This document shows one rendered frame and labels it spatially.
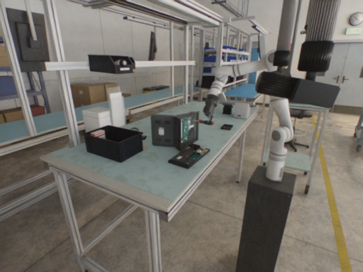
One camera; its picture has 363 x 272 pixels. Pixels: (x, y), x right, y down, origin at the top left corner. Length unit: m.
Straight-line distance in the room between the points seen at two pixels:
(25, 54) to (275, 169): 2.45
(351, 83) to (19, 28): 7.66
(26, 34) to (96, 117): 1.44
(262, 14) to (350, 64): 3.01
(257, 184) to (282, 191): 0.13
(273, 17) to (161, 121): 6.83
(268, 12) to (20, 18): 6.70
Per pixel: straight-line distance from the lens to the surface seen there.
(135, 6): 1.91
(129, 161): 1.16
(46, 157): 1.40
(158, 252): 1.14
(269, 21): 7.77
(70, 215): 1.59
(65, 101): 1.42
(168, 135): 1.27
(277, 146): 1.24
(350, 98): 7.89
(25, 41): 2.62
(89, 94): 4.55
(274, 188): 1.27
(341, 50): 7.75
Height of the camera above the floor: 1.52
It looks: 21 degrees down
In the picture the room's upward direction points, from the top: straight up
